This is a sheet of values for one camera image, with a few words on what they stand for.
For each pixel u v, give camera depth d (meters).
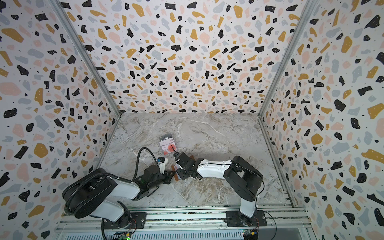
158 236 0.70
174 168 0.92
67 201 0.44
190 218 0.76
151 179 0.70
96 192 0.45
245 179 0.47
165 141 1.00
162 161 0.81
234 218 0.75
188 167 0.69
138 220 0.73
